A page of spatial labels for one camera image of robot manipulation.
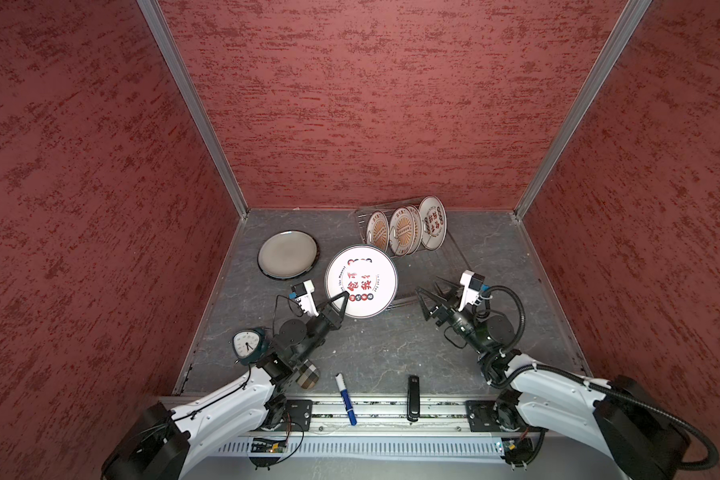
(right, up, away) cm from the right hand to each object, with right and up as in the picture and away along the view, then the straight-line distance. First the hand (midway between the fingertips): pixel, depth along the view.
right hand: (418, 289), depth 73 cm
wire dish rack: (+4, +1, +30) cm, 31 cm away
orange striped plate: (0, +16, +28) cm, 32 cm away
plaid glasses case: (-29, -24, +5) cm, 37 cm away
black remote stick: (-1, -30, +4) cm, 30 cm away
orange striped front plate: (-9, +16, +29) cm, 35 cm away
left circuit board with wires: (-39, -39, 0) cm, 55 cm away
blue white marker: (-17, -31, +2) cm, 35 cm away
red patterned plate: (+11, +19, +30) cm, 37 cm away
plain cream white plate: (-42, +7, +31) cm, 52 cm away
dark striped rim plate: (-42, +7, +31) cm, 52 cm away
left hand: (-17, -3, +4) cm, 18 cm away
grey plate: (-13, +3, +5) cm, 14 cm away
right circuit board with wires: (+24, -39, -3) cm, 45 cm away
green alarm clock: (-46, -17, +9) cm, 50 cm away
